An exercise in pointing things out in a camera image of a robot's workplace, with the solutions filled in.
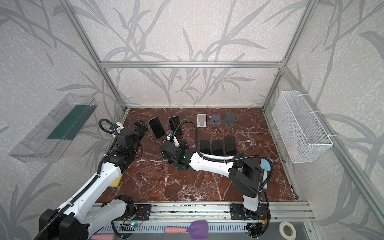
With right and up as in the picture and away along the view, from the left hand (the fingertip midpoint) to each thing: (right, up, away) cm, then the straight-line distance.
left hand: (143, 120), depth 79 cm
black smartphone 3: (+50, -17, +19) cm, 56 cm away
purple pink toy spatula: (+30, -50, -11) cm, 59 cm away
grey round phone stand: (+42, 0, +29) cm, 51 cm away
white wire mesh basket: (+74, -7, -18) cm, 76 cm away
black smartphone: (+13, -1, +21) cm, 24 cm away
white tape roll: (+70, -53, -11) cm, 88 cm away
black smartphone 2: (+42, -18, +22) cm, 51 cm away
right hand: (+14, -11, +4) cm, 19 cm away
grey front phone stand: (+51, 0, +27) cm, 58 cm away
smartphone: (+34, -17, +20) cm, 43 cm away
